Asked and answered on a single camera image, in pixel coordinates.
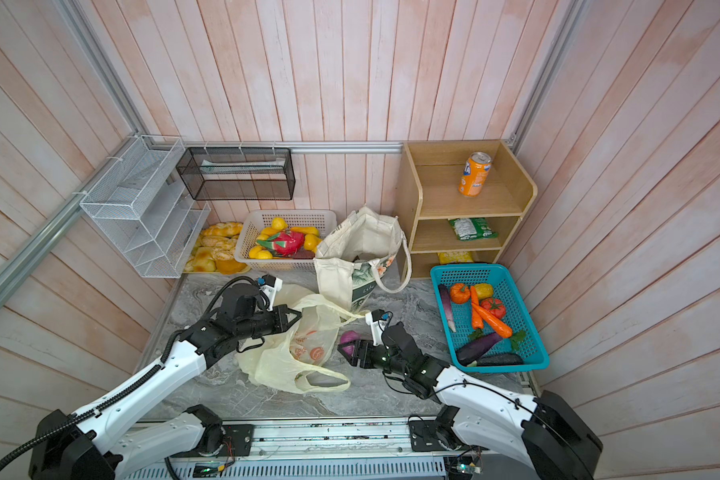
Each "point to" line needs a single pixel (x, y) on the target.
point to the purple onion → (349, 336)
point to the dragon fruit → (287, 243)
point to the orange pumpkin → (460, 293)
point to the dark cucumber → (508, 359)
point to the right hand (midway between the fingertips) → (346, 348)
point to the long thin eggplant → (446, 297)
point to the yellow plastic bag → (306, 346)
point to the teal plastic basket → (534, 354)
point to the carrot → (482, 317)
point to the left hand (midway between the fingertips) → (301, 321)
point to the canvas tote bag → (353, 258)
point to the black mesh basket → (238, 173)
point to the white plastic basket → (254, 221)
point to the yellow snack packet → (455, 257)
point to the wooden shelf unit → (460, 202)
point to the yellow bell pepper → (484, 290)
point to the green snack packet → (473, 228)
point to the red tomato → (495, 305)
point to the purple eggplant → (471, 351)
